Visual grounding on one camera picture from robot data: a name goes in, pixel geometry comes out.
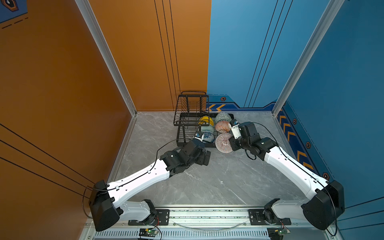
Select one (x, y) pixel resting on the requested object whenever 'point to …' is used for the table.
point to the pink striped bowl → (222, 144)
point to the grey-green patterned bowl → (222, 116)
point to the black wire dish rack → (192, 112)
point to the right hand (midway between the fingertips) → (230, 138)
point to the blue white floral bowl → (209, 137)
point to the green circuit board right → (275, 233)
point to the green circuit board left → (149, 232)
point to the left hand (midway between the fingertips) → (202, 149)
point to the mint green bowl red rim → (209, 128)
